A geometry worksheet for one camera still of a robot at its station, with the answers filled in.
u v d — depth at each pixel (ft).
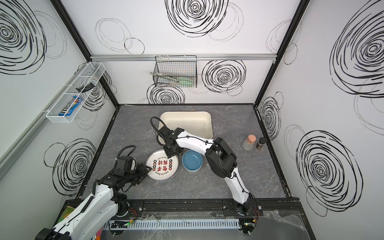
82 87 2.53
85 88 2.52
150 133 3.34
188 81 2.84
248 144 2.98
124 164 2.15
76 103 2.37
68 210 2.35
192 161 2.68
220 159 1.70
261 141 2.92
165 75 2.85
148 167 2.70
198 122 3.56
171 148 2.51
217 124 3.39
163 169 2.78
